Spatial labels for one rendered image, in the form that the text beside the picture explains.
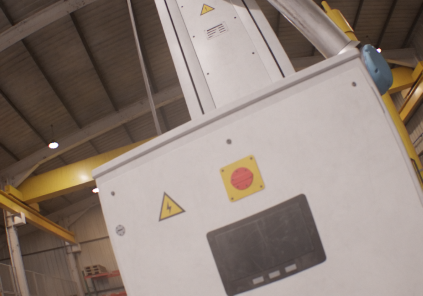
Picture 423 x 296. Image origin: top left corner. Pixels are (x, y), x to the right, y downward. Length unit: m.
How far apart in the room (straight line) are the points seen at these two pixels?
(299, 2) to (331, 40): 0.15
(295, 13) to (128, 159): 0.68
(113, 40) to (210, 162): 10.91
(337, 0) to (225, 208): 12.76
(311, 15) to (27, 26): 8.75
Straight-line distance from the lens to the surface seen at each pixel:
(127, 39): 11.72
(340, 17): 6.20
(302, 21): 1.18
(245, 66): 1.22
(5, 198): 13.91
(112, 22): 10.98
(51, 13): 9.45
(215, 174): 0.66
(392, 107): 5.50
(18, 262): 14.15
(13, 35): 9.64
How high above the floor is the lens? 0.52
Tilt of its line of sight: 24 degrees up
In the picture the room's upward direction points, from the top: 19 degrees counter-clockwise
